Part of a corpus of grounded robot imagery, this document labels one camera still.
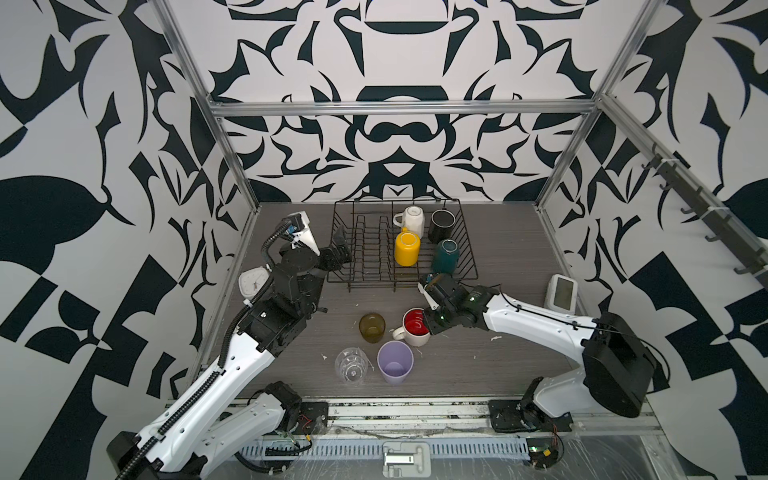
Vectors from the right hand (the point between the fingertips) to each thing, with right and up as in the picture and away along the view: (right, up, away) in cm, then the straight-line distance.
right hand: (427, 319), depth 84 cm
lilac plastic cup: (-9, -10, -2) cm, 14 cm away
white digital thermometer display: (+40, +6, +5) cm, 41 cm away
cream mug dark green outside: (+7, +17, +8) cm, 20 cm away
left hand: (-25, +25, -18) cm, 40 cm away
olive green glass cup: (-15, -3, +3) cm, 16 cm away
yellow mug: (-5, +19, +12) cm, 23 cm away
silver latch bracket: (-7, -26, -17) cm, 32 cm away
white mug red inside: (-3, -3, +1) cm, 4 cm away
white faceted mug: (-2, +29, +15) cm, 33 cm away
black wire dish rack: (-17, +24, +23) cm, 37 cm away
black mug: (+7, +27, +15) cm, 32 cm away
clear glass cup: (-21, -12, -2) cm, 24 cm away
